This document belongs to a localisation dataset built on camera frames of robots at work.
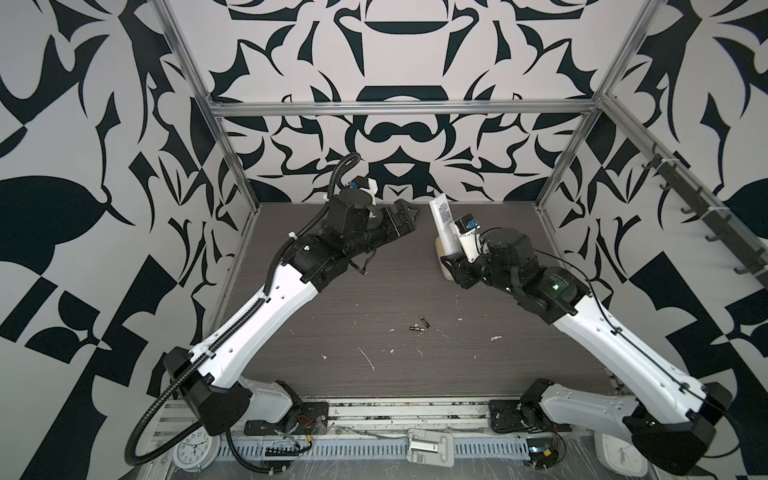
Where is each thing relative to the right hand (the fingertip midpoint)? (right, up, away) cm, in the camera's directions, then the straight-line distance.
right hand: (452, 251), depth 69 cm
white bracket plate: (-5, -44, -1) cm, 45 cm away
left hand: (-10, +9, -6) cm, 14 cm away
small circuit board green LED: (+21, -47, +1) cm, 52 cm away
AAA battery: (-4, -21, +22) cm, 31 cm away
